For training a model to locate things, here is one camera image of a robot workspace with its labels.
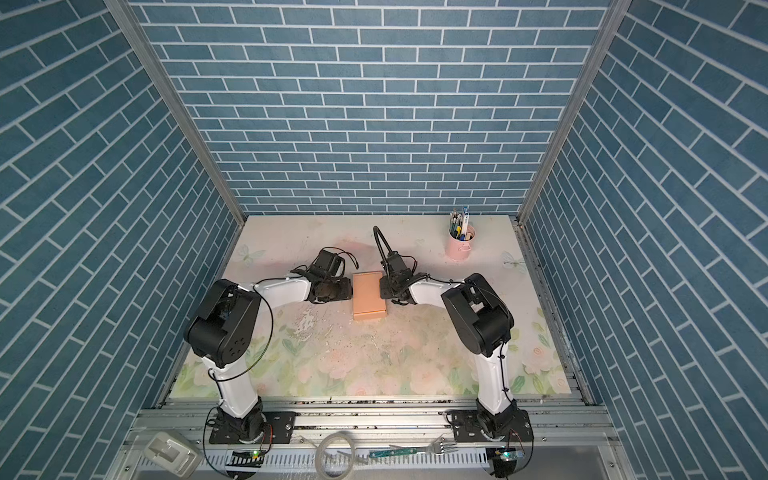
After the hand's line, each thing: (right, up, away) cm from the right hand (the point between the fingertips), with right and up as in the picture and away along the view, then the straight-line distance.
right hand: (384, 285), depth 101 cm
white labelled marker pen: (+27, +20, -2) cm, 34 cm away
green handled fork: (+15, -35, -29) cm, 48 cm away
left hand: (-11, -2, -2) cm, 12 cm away
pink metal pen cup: (+26, +16, +1) cm, 31 cm away
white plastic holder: (-47, -35, -32) cm, 67 cm away
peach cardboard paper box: (-5, -3, -8) cm, 10 cm away
